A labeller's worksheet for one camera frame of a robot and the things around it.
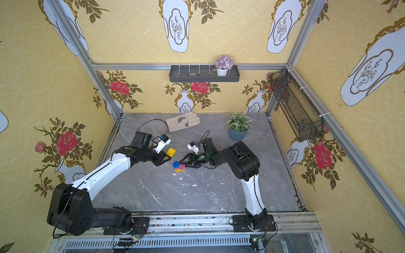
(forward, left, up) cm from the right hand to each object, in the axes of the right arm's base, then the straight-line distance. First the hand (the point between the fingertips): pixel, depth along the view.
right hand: (185, 169), depth 92 cm
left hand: (+2, +8, +11) cm, 13 cm away
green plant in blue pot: (+24, -31, +13) cm, 41 cm away
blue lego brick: (-1, +4, +7) cm, 8 cm away
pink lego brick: (0, +1, +4) cm, 4 cm away
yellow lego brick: (-1, +4, +1) cm, 4 cm away
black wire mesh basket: (+19, -66, +20) cm, 72 cm away
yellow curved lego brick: (+3, +6, +14) cm, 15 cm away
